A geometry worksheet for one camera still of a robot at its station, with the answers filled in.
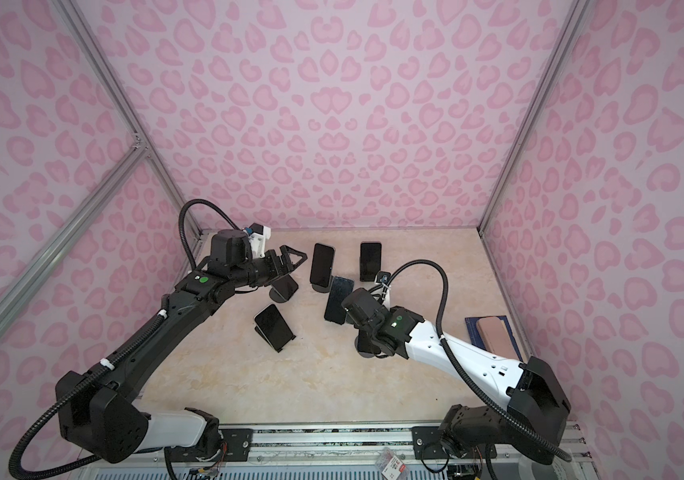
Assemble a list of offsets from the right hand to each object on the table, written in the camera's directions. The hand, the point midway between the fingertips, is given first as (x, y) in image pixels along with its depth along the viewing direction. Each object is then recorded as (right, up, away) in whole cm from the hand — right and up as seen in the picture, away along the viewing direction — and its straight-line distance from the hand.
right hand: (368, 307), depth 80 cm
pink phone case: (+39, -11, +10) cm, 41 cm away
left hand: (-18, +14, -5) cm, 23 cm away
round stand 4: (-1, -15, +7) cm, 16 cm away
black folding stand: (-30, -12, +12) cm, 35 cm away
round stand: (-29, +1, +18) cm, 34 cm away
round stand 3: (-5, +1, -18) cm, 19 cm away
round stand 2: (-15, +3, +21) cm, 25 cm away
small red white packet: (+4, -35, -11) cm, 37 cm away
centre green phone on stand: (-8, +4, +12) cm, 15 cm away
